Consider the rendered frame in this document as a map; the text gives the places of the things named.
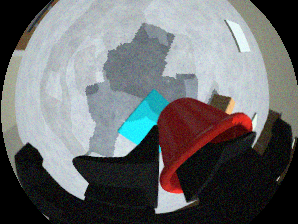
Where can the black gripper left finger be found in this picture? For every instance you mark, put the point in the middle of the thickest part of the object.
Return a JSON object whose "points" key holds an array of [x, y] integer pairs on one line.
{"points": [[138, 169]]}

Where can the tan wooden bar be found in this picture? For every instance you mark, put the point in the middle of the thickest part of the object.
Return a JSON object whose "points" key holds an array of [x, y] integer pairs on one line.
{"points": [[224, 103]]}

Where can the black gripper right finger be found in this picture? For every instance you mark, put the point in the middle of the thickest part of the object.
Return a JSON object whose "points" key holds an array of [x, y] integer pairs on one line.
{"points": [[196, 172]]}

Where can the white square pad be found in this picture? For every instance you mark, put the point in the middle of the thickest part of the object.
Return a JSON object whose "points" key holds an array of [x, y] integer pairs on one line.
{"points": [[239, 38]]}

